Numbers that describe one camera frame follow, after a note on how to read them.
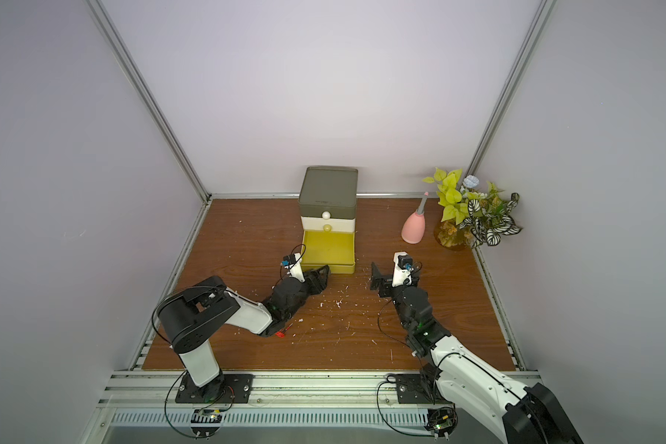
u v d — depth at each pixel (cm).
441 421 70
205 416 72
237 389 73
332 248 99
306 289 79
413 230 100
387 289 71
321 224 97
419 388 66
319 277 81
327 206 92
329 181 98
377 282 73
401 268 67
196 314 50
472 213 81
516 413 41
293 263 81
